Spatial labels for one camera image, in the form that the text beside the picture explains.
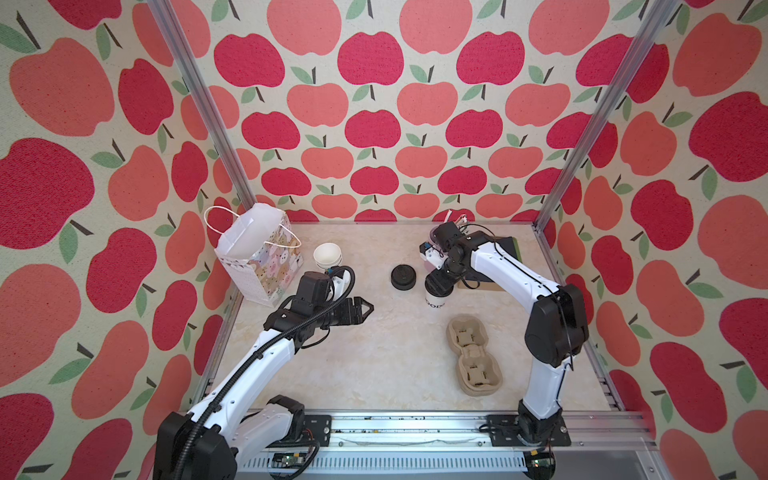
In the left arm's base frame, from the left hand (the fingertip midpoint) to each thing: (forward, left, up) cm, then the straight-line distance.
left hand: (368, 310), depth 78 cm
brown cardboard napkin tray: (+2, -28, +9) cm, 29 cm away
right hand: (+13, -24, -5) cm, 28 cm away
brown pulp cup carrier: (-12, -30, -13) cm, 35 cm away
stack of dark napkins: (+35, -52, -13) cm, 64 cm away
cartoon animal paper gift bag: (+14, +30, +9) cm, 34 cm away
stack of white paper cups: (+24, +15, -6) cm, 29 cm away
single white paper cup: (+10, -21, -13) cm, 27 cm away
